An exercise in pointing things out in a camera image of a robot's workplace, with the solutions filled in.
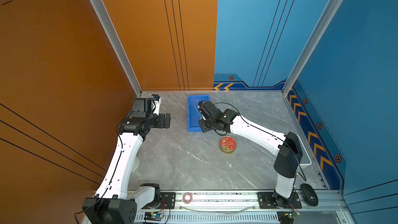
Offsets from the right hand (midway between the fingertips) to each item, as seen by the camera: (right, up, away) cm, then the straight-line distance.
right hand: (201, 124), depth 82 cm
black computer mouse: (+52, -33, -9) cm, 62 cm away
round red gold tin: (+15, -13, +6) cm, 20 cm away
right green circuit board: (+39, -41, -12) cm, 58 cm away
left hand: (-20, +5, -6) cm, 22 cm away
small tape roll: (-7, -35, -8) cm, 36 cm away
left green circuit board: (-22, -41, -12) cm, 48 cm away
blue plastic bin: (-5, +2, +9) cm, 11 cm away
